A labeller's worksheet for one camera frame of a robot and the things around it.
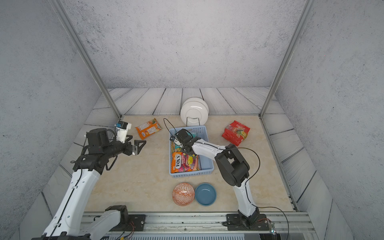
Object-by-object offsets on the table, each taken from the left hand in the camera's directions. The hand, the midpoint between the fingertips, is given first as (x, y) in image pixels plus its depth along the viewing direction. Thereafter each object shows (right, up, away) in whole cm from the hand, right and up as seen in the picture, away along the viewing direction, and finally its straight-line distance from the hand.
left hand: (139, 138), depth 74 cm
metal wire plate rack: (+21, +10, +32) cm, 39 cm away
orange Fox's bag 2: (+19, -15, +14) cm, 28 cm away
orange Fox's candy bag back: (-8, +4, +37) cm, 38 cm away
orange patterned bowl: (+21, -31, +8) cm, 38 cm away
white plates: (+26, +16, +29) cm, 42 cm away
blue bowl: (+33, -31, +7) cm, 45 cm away
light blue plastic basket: (+34, -19, +19) cm, 44 cm away
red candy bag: (+54, +2, +29) cm, 61 cm away
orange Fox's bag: (+12, -8, +25) cm, 29 cm away
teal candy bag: (+17, -8, +22) cm, 29 cm away
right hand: (+23, -4, +23) cm, 32 cm away
